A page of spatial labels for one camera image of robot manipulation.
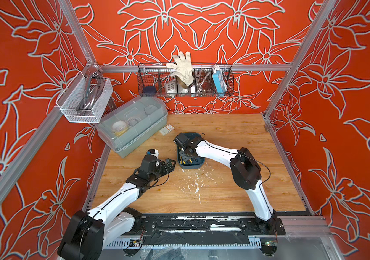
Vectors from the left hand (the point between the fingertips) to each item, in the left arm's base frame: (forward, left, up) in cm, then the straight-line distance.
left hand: (171, 163), depth 84 cm
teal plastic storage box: (+7, -14, -8) cm, 18 cm away
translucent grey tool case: (+18, +22, +8) cm, 30 cm away
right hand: (+10, -6, -5) cm, 13 cm away
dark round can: (+40, +17, +17) cm, 47 cm away
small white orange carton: (+31, +8, -8) cm, 33 cm away
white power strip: (+39, +4, +21) cm, 44 cm away
